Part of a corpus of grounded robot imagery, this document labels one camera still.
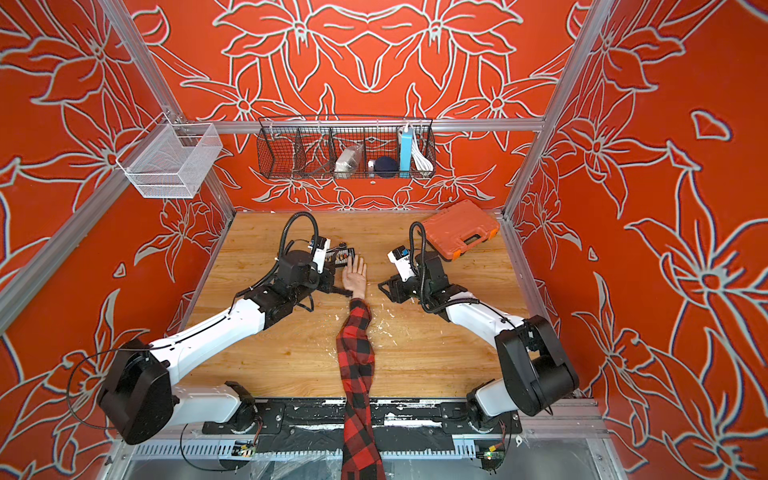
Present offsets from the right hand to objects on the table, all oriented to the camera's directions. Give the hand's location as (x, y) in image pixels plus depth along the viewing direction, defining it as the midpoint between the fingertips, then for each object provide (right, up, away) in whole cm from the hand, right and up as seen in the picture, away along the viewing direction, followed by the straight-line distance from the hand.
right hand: (381, 282), depth 85 cm
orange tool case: (+30, +17, +23) cm, 41 cm away
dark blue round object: (+1, +36, +11) cm, 38 cm away
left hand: (-13, +6, -2) cm, 15 cm away
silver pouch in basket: (-10, +38, +7) cm, 40 cm away
